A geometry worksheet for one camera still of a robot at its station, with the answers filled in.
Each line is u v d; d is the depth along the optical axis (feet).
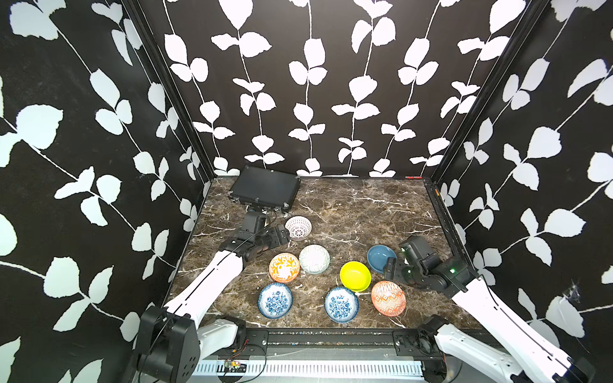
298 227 3.31
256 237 2.09
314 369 2.30
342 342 2.46
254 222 2.08
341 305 2.67
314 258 2.97
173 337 1.27
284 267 2.93
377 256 3.03
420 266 1.82
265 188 3.72
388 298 2.70
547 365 1.29
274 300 2.68
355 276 2.82
